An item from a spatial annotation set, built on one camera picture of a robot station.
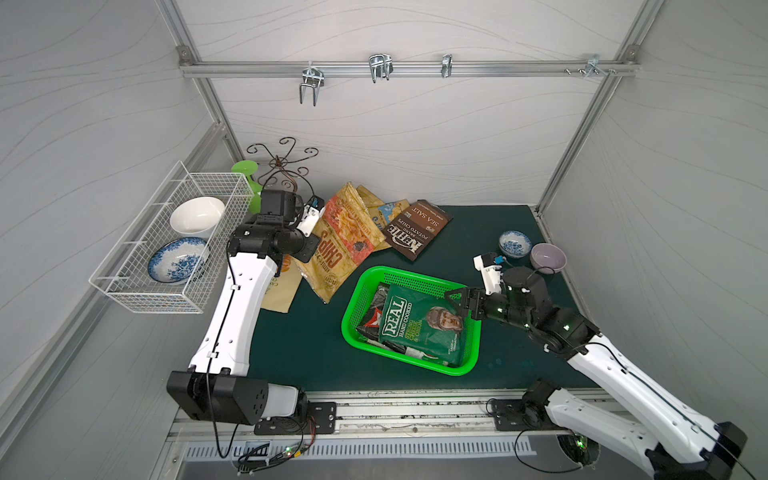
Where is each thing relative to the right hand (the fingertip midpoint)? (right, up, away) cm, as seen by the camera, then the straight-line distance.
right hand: (455, 292), depth 71 cm
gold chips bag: (-23, +28, +51) cm, 62 cm away
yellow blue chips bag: (-18, +22, +45) cm, 53 cm away
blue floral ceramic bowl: (+30, +11, +37) cm, 48 cm away
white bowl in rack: (-63, +19, 0) cm, 65 cm away
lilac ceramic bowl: (+40, +6, +33) cm, 52 cm away
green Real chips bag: (-5, -12, +15) cm, 20 cm away
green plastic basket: (-25, -6, +15) cm, 30 cm away
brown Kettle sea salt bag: (-8, +16, +40) cm, 44 cm away
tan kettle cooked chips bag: (-28, +14, +15) cm, 35 cm away
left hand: (-37, +13, +4) cm, 40 cm away
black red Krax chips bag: (-21, -13, +16) cm, 30 cm away
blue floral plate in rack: (-63, +8, -6) cm, 64 cm away
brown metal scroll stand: (-50, +37, +20) cm, 65 cm away
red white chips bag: (-52, -3, +25) cm, 58 cm away
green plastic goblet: (-58, +34, +15) cm, 69 cm away
